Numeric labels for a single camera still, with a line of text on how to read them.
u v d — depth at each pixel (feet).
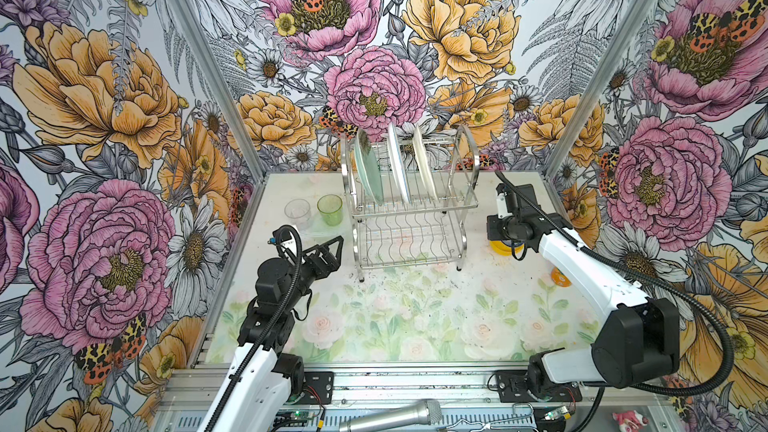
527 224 2.00
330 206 3.53
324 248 2.20
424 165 2.17
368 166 2.73
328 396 2.40
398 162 2.10
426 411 2.22
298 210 3.42
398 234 3.20
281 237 2.13
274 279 1.82
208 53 2.87
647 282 2.63
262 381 1.67
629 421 2.20
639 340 1.36
